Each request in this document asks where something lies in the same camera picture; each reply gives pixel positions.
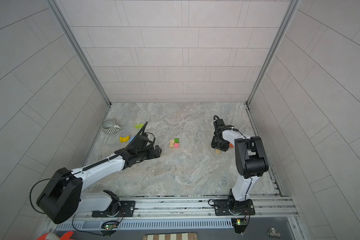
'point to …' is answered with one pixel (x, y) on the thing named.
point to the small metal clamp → (272, 233)
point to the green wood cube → (176, 140)
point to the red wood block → (231, 145)
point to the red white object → (51, 236)
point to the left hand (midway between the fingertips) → (160, 150)
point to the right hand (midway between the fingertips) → (216, 146)
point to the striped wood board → (177, 236)
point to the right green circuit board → (240, 224)
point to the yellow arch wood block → (124, 139)
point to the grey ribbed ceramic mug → (109, 127)
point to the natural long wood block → (218, 151)
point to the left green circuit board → (109, 226)
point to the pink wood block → (176, 145)
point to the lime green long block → (139, 126)
